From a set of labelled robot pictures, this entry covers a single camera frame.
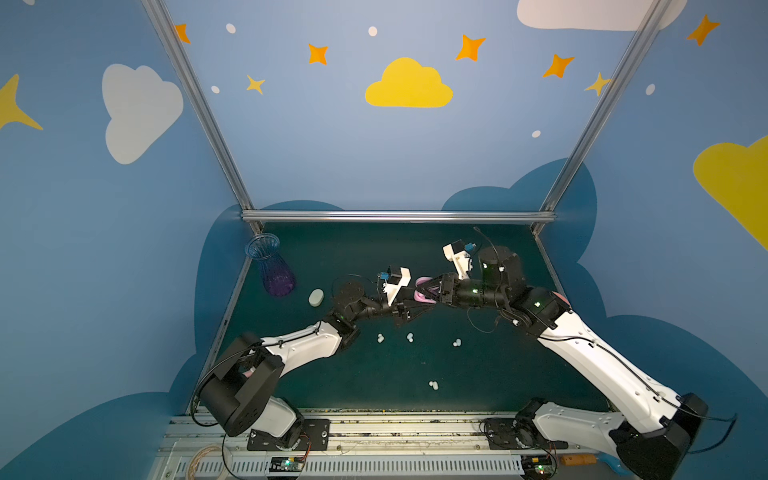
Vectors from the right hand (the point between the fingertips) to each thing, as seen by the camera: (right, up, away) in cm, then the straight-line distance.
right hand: (425, 286), depth 68 cm
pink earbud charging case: (-1, -2, 0) cm, 3 cm away
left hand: (+2, -3, +1) cm, 4 cm away
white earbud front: (+4, -29, +14) cm, 33 cm away
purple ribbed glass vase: (-47, 0, +35) cm, 59 cm away
